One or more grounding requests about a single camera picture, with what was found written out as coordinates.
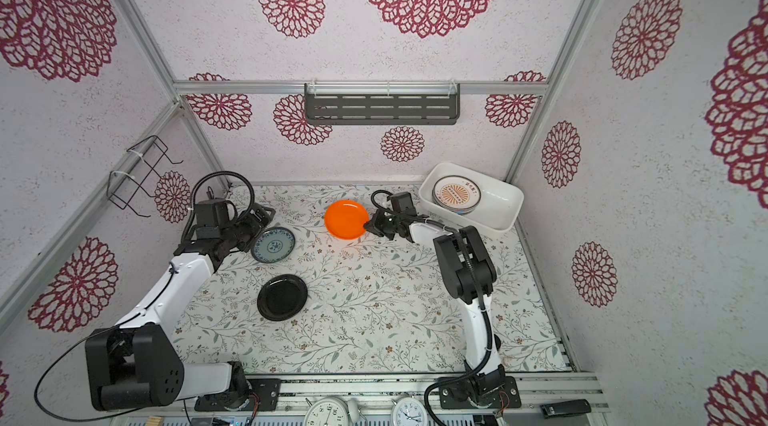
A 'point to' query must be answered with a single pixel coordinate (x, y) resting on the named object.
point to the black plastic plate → (282, 297)
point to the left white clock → (328, 411)
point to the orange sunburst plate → (456, 194)
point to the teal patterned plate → (272, 245)
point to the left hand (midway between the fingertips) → (269, 224)
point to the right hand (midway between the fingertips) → (364, 219)
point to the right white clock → (409, 411)
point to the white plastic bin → (499, 210)
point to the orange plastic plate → (345, 219)
